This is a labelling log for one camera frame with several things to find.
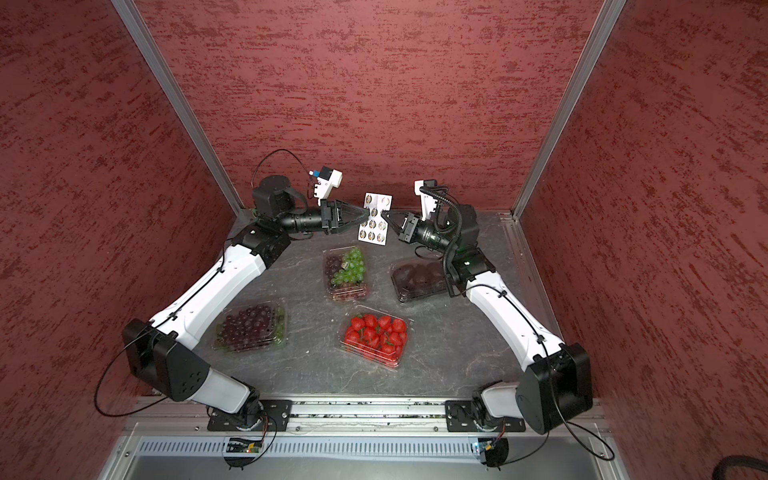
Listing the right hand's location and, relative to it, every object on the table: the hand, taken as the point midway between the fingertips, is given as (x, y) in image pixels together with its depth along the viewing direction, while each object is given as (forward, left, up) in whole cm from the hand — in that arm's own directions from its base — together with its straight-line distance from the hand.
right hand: (379, 221), depth 68 cm
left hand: (-3, +3, +3) cm, 5 cm away
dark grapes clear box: (-13, +38, -30) cm, 50 cm away
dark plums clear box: (+4, -11, -31) cm, 33 cm away
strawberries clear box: (-15, +3, -32) cm, 36 cm away
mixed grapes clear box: (+5, +13, -30) cm, 33 cm away
